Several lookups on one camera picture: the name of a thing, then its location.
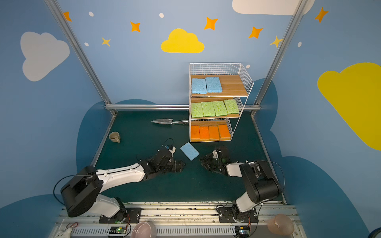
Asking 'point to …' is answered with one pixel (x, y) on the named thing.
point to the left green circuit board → (118, 230)
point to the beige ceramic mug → (114, 137)
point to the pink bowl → (144, 229)
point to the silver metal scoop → (169, 121)
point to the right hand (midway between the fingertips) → (199, 159)
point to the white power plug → (65, 234)
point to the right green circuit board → (242, 231)
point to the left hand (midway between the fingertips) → (180, 163)
